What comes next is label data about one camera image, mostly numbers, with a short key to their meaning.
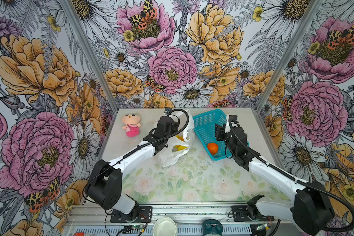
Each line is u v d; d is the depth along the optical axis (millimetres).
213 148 917
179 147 747
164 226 744
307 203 410
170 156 810
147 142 571
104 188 430
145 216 731
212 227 641
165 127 640
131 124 1048
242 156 601
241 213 738
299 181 442
